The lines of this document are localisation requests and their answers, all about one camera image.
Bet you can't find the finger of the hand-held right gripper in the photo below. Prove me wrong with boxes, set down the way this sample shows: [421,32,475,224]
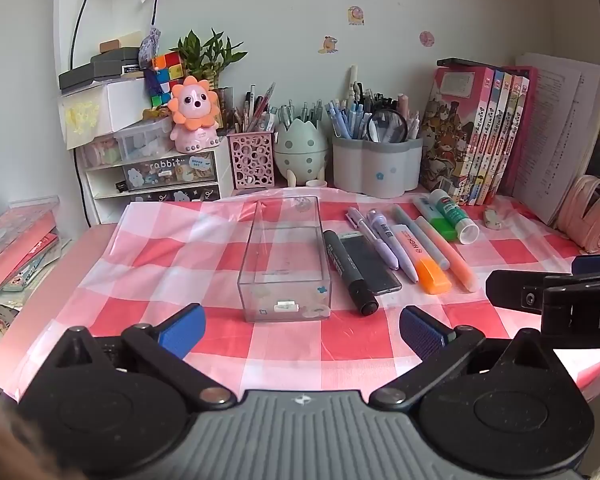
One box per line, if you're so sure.
[571,255,600,277]
[485,269,548,317]

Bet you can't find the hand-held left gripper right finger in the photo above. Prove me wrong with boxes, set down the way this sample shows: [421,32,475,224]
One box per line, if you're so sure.
[369,306,563,407]

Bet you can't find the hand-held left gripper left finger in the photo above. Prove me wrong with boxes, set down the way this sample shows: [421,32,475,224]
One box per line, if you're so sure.
[45,304,236,407]

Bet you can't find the white orange highlighter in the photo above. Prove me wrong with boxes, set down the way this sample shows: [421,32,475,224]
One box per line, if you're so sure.
[390,223,453,295]

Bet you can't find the orange pen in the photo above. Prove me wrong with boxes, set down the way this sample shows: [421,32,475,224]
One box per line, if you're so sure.
[414,216,479,293]

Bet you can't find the purple marker with dome cap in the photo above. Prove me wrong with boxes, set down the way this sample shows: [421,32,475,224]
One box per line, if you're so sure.
[366,208,401,272]

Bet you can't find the black case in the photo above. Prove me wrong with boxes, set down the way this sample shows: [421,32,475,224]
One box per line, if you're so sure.
[340,232,403,296]

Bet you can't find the green highlighter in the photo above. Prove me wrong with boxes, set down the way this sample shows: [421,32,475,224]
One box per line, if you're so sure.
[412,195,458,242]

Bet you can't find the green white glue stick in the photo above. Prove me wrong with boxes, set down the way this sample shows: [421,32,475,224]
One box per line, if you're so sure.
[428,188,481,245]

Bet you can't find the black marker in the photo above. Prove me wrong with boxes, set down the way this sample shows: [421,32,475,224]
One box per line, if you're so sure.
[322,230,380,317]

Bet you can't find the grey blue pen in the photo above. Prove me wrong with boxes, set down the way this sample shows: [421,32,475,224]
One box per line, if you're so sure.
[392,204,452,272]

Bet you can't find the clear plastic box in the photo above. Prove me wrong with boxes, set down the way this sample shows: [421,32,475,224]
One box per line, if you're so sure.
[237,196,333,323]

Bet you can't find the purple clear mechanical pencil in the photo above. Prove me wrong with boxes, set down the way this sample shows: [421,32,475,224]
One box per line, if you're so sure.
[346,206,419,284]

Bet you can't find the pink white checked tablecloth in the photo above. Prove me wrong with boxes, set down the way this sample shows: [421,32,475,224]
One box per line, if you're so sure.
[0,187,600,406]

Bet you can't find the open white paper book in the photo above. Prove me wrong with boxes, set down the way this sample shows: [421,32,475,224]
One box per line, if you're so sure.
[512,52,600,226]

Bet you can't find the white desktop drawer organizer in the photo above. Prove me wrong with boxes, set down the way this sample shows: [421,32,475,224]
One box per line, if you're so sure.
[75,135,234,226]

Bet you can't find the white grey flower pen holder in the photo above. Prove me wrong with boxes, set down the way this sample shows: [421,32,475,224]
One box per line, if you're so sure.
[331,132,424,198]

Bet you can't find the pink perforated pen holder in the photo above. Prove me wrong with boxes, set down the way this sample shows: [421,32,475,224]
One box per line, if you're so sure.
[228,130,275,190]

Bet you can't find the pink gift box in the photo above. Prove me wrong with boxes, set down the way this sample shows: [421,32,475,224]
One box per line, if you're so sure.
[0,209,60,288]

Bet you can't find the clear plastic storage tub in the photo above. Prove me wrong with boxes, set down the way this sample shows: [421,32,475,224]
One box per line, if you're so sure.
[112,117,176,163]

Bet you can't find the black magnifying glass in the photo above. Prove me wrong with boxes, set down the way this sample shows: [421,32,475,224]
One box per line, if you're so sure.
[367,108,409,143]

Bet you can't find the egg shaped pen holder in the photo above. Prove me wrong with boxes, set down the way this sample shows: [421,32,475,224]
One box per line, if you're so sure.
[272,119,329,188]

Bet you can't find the pink lion toy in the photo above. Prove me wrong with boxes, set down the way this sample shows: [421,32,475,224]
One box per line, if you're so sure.
[167,76,222,153]

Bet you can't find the pens in flower holder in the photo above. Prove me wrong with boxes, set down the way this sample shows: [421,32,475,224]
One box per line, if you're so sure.
[325,65,423,141]

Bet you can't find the pens in pink holder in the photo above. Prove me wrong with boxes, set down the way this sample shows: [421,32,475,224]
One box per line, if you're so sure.
[232,82,277,135]

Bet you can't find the white cardboard box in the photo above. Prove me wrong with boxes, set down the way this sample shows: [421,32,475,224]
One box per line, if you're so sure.
[60,80,173,151]

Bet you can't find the black flat board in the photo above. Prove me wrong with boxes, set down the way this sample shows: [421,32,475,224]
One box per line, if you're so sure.
[436,57,501,68]

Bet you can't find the pens in egg holder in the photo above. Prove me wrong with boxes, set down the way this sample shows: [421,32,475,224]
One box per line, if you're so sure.
[277,100,326,128]

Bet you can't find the colourful puzzle cube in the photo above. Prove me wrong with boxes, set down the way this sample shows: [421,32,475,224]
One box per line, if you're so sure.
[143,51,187,108]

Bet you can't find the dark grey flat box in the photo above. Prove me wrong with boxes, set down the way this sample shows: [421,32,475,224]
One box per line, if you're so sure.
[60,65,97,93]
[91,46,142,81]

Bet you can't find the green bamboo plant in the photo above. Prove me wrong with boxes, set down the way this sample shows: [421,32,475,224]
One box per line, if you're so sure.
[172,29,248,86]

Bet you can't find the purple sachet charm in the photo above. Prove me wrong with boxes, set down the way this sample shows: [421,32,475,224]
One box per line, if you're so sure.
[139,27,162,63]

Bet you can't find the black cable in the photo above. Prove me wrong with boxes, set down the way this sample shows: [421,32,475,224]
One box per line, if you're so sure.
[70,0,98,68]

